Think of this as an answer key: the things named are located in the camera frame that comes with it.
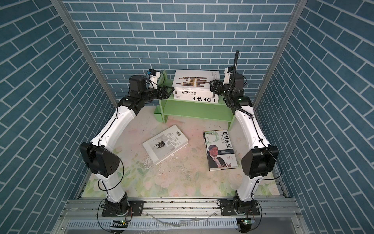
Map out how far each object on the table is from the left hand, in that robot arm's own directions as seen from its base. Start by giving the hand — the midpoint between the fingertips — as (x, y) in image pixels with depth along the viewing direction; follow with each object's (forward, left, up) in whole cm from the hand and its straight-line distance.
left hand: (170, 87), depth 78 cm
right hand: (+3, -24, +2) cm, 24 cm away
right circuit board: (-57, -39, -38) cm, 79 cm away
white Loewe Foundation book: (0, -21, -7) cm, 22 cm away
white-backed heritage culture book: (+1, -12, -4) cm, 13 cm away
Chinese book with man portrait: (-21, -30, -33) cm, 49 cm away
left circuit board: (-56, +25, -41) cm, 74 cm away
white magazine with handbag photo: (-15, +5, -34) cm, 37 cm away
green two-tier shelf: (+5, -33, -24) cm, 41 cm away
